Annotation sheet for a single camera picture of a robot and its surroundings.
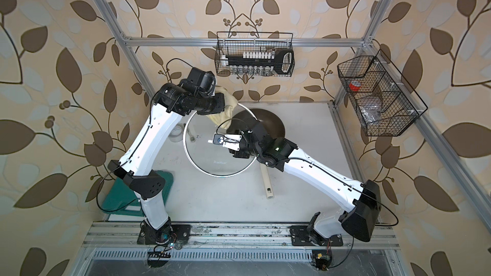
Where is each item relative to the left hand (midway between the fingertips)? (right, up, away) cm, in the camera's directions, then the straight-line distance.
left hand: (222, 102), depth 71 cm
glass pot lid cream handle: (-9, -27, +28) cm, 40 cm away
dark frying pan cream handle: (+17, -31, +6) cm, 36 cm away
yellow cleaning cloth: (+1, -6, -2) cm, 7 cm away
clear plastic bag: (+57, -4, +2) cm, 58 cm away
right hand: (+4, -12, +1) cm, 13 cm away
